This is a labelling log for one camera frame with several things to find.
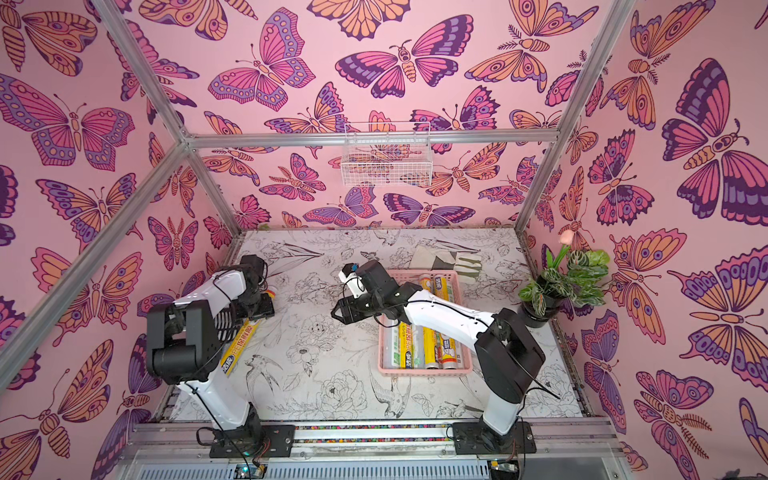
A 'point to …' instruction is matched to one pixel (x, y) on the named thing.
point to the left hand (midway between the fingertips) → (261, 314)
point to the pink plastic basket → (427, 359)
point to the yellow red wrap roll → (448, 345)
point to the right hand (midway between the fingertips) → (333, 316)
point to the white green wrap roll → (459, 345)
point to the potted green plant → (572, 275)
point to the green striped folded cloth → (437, 255)
